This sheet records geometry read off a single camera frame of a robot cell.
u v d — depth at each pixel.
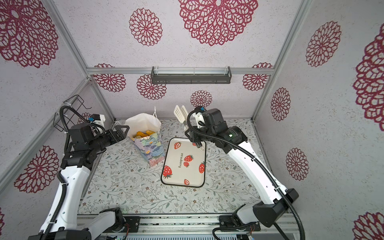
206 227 0.76
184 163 0.95
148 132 0.96
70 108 0.54
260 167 0.41
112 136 0.61
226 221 0.74
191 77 0.92
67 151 0.51
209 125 0.51
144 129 0.99
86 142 0.52
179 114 0.69
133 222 0.73
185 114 0.70
